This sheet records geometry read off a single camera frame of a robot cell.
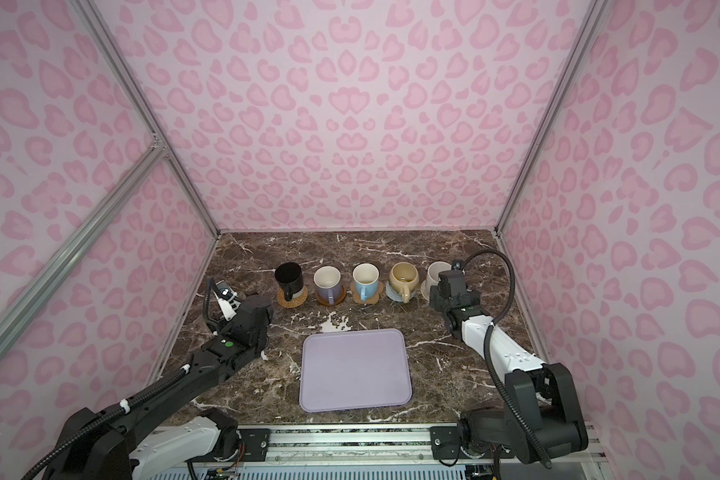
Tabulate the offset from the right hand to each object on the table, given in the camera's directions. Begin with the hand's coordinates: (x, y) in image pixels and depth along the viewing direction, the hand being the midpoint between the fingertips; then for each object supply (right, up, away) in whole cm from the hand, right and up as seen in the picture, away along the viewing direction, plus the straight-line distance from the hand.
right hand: (454, 290), depth 89 cm
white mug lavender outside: (-39, +2, +12) cm, 41 cm away
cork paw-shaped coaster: (-29, -3, +11) cm, 31 cm away
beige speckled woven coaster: (-7, -2, +12) cm, 14 cm away
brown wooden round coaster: (-34, -4, +12) cm, 36 cm away
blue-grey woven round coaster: (-17, -3, +10) cm, 19 cm away
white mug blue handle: (-26, +3, +9) cm, 28 cm away
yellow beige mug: (-13, +3, +12) cm, 18 cm away
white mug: (-5, +3, +6) cm, 8 cm away
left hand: (-61, -1, -9) cm, 62 cm away
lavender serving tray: (-30, -23, -2) cm, 38 cm away
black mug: (-50, +4, +4) cm, 50 cm away
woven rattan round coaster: (-50, -5, +11) cm, 51 cm away
